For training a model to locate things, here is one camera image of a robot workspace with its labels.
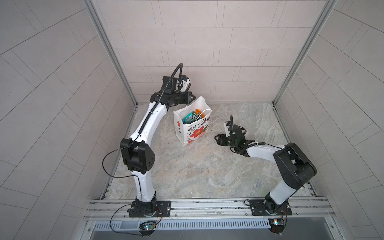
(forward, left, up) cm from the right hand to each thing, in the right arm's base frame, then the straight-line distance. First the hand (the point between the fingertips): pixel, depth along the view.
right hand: (216, 137), depth 93 cm
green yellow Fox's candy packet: (+10, +16, +10) cm, 21 cm away
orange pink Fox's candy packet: (+13, +11, +11) cm, 20 cm away
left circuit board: (-43, +36, -1) cm, 56 cm away
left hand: (+11, +10, +27) cm, 31 cm away
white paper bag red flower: (-3, +16, +12) cm, 20 cm away
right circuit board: (-45, -22, -7) cm, 51 cm away
